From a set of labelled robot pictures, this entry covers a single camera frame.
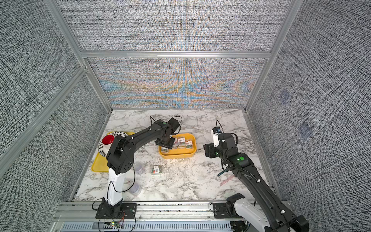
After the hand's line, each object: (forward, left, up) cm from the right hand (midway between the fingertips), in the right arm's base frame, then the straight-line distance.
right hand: (211, 141), depth 78 cm
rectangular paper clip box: (-9, +31, -17) cm, 36 cm away
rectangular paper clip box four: (+8, +11, -18) cm, 23 cm away
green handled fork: (-9, -11, -20) cm, 25 cm away
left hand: (+6, +24, -15) cm, 29 cm away
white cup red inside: (+9, +66, -15) cm, 68 cm away
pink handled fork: (-15, -9, -19) cm, 26 cm away
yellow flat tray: (-4, +67, -19) cm, 70 cm away
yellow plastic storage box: (+1, +17, -17) cm, 24 cm away
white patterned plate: (+6, +70, -16) cm, 72 cm away
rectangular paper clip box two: (+3, +27, -14) cm, 30 cm away
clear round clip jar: (-21, +41, -16) cm, 49 cm away
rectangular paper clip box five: (+6, +20, -15) cm, 26 cm away
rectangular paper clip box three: (+8, +17, -15) cm, 24 cm away
